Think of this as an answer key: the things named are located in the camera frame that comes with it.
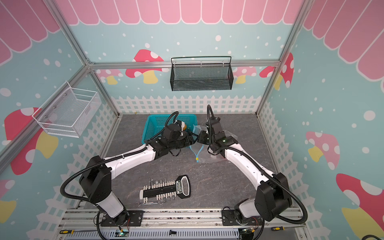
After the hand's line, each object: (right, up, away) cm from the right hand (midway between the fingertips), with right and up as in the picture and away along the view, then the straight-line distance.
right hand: (198, 135), depth 82 cm
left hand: (-2, -3, 0) cm, 4 cm away
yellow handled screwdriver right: (+36, -44, -12) cm, 58 cm away
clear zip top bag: (+1, -9, -5) cm, 10 cm away
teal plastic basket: (-32, +8, +27) cm, 42 cm away
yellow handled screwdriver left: (-60, -46, -11) cm, 77 cm away
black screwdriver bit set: (-23, -32, -1) cm, 39 cm away
